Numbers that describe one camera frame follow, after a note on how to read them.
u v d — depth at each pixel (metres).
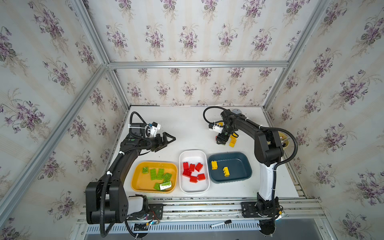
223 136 0.88
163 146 0.81
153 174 0.84
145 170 0.86
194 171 0.86
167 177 0.82
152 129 0.76
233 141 0.99
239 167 0.88
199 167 0.86
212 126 0.91
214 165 0.86
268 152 0.55
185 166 0.86
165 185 0.78
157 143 0.71
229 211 0.75
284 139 0.85
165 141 0.71
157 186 0.80
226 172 0.84
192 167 0.87
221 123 0.88
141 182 0.82
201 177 0.84
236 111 1.08
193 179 0.82
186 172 0.86
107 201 0.40
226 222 0.70
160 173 0.84
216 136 0.91
